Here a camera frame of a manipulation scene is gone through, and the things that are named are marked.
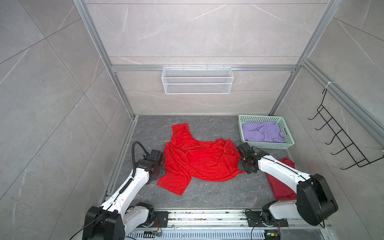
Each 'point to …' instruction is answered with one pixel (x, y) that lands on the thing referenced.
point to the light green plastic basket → (289, 140)
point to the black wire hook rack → (341, 140)
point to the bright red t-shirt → (186, 157)
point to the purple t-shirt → (268, 131)
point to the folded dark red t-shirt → (281, 191)
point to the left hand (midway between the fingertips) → (157, 171)
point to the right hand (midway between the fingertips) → (242, 165)
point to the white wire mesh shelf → (197, 80)
